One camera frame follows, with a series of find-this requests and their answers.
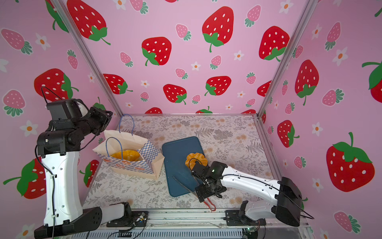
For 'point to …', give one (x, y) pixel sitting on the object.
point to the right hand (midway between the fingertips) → (210, 192)
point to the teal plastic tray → (175, 154)
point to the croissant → (128, 155)
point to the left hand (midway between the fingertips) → (114, 110)
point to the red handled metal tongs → (184, 186)
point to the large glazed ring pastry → (191, 158)
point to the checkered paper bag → (148, 166)
